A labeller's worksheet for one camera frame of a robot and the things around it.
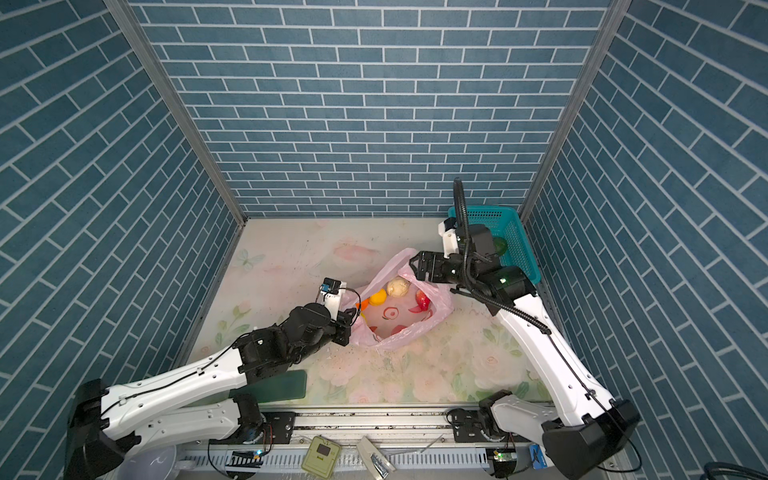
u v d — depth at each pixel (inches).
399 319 36.8
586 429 14.4
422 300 36.8
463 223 19.8
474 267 20.4
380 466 26.7
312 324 20.7
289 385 32.5
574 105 34.8
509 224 44.0
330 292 24.6
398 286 37.1
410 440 29.0
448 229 25.1
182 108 34.5
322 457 27.0
